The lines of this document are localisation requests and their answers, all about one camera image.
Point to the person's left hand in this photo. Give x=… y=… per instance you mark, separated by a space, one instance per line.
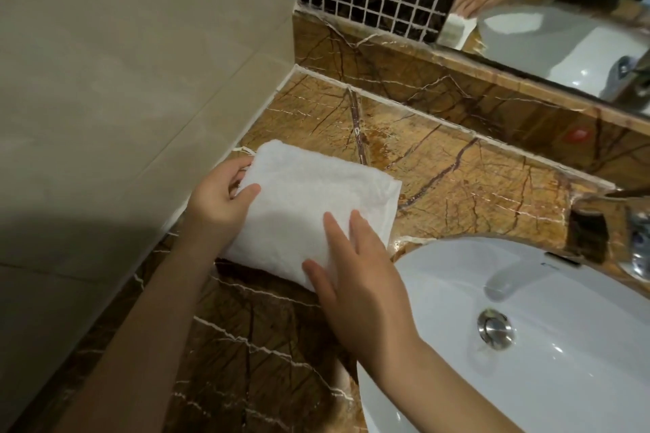
x=218 y=209

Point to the person's right hand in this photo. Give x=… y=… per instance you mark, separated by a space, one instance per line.
x=365 y=301

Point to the white towel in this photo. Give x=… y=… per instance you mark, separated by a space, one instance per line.
x=304 y=184

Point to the white sink basin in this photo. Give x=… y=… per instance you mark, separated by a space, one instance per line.
x=584 y=346

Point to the person's left forearm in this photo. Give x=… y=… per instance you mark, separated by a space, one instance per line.
x=142 y=346

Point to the brown marble vanity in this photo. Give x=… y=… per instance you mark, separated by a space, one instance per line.
x=457 y=179

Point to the red dot sticker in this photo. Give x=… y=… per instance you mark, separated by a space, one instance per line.
x=579 y=134

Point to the chrome faucet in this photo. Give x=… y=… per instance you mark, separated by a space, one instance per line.
x=640 y=245

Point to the wall mirror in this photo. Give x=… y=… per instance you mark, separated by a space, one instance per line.
x=558 y=42

